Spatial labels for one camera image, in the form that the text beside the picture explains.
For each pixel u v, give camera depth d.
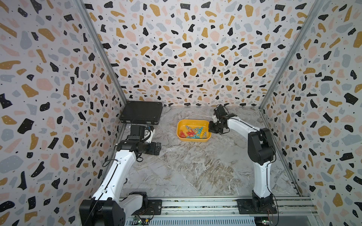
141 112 1.19
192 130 1.06
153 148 0.72
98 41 0.82
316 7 0.72
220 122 0.76
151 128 0.73
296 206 0.76
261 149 0.56
